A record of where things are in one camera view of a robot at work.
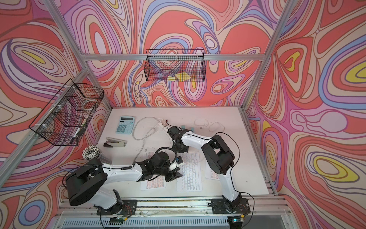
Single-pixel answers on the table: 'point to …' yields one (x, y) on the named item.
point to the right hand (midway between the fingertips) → (179, 153)
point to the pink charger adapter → (164, 121)
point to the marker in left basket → (75, 135)
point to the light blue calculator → (125, 125)
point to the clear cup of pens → (93, 152)
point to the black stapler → (112, 142)
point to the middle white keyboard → (191, 171)
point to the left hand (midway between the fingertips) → (181, 173)
